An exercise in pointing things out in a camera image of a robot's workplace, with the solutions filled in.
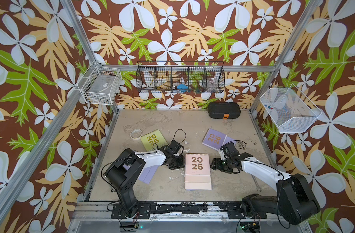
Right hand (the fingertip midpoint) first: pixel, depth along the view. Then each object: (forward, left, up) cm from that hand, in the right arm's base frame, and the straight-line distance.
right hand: (213, 166), depth 88 cm
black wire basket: (+52, +20, +30) cm, 63 cm away
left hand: (+2, +16, 0) cm, 17 cm away
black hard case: (+48, -18, +1) cm, 51 cm away
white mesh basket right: (+22, -43, +26) cm, 55 cm away
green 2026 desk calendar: (+19, +39, -1) cm, 43 cm away
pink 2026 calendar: (-5, +10, +1) cm, 12 cm away
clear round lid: (+25, +53, -1) cm, 59 cm away
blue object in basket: (+42, +19, +28) cm, 54 cm away
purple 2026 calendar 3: (-13, +10, -1) cm, 17 cm away
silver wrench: (-12, -25, -3) cm, 28 cm away
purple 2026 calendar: (+20, -5, 0) cm, 20 cm away
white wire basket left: (+37, +69, +33) cm, 85 cm away
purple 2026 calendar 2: (-4, +40, -1) cm, 40 cm away
